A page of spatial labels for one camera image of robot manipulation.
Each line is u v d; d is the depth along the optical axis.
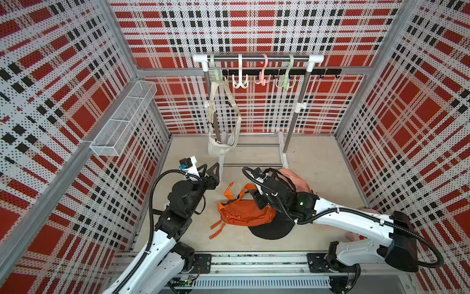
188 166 0.59
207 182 0.61
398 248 0.38
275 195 0.51
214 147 0.91
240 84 0.72
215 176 0.64
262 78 0.70
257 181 0.50
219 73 0.88
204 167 0.71
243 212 0.85
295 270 0.74
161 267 0.57
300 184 0.90
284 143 1.03
